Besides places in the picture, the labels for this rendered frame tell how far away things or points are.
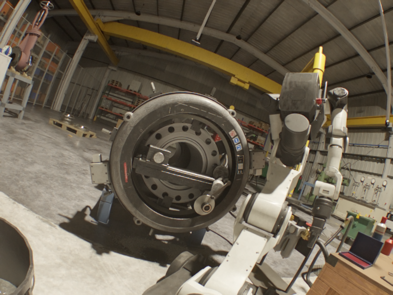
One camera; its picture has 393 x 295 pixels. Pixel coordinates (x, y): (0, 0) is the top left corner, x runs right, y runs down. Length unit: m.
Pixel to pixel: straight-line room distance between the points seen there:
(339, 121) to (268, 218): 0.61
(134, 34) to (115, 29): 1.42
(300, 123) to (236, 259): 0.58
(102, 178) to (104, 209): 0.44
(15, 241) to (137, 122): 0.69
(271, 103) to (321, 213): 0.71
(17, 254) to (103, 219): 0.92
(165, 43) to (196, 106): 11.99
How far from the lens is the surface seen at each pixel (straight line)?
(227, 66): 12.88
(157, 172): 0.92
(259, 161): 1.14
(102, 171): 0.99
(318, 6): 9.48
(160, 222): 1.03
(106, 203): 1.38
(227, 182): 1.02
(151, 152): 0.85
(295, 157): 0.94
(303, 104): 1.01
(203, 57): 12.68
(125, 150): 0.92
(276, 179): 0.86
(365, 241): 1.12
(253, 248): 0.73
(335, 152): 0.97
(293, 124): 0.83
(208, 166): 1.11
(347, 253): 1.10
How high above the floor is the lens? 0.71
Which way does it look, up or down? level
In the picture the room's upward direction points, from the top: 19 degrees clockwise
